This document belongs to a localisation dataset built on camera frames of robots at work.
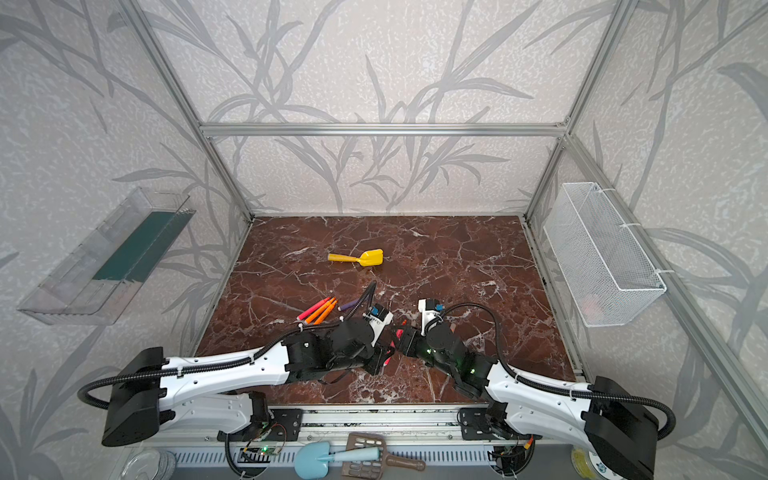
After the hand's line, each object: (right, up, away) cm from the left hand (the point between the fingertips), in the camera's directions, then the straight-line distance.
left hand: (398, 346), depth 74 cm
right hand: (-2, +5, +3) cm, 6 cm away
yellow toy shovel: (-12, +20, +34) cm, 41 cm away
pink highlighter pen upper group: (-29, +4, +20) cm, 35 cm away
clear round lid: (-55, -23, -9) cm, 60 cm away
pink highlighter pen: (0, +3, +1) cm, 3 cm away
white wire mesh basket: (+44, +20, -13) cm, 50 cm away
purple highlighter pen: (-16, +5, +23) cm, 28 cm away
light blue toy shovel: (-20, -24, -5) cm, 32 cm away
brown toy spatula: (-5, -26, -5) cm, 28 cm away
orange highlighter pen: (-23, +3, +20) cm, 31 cm away
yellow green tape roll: (+41, -23, -8) cm, 47 cm away
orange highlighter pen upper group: (-25, +4, +20) cm, 32 cm away
